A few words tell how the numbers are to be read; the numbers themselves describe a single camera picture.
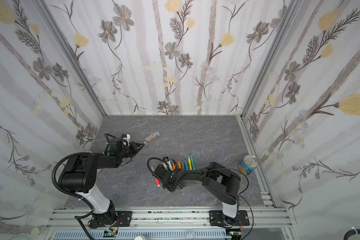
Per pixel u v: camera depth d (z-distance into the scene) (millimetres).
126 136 906
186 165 929
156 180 859
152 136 1073
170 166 797
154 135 1073
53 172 458
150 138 1055
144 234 702
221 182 508
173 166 800
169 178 673
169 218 751
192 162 943
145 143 1022
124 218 734
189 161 948
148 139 1045
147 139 1043
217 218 733
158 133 1084
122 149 823
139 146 927
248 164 833
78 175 485
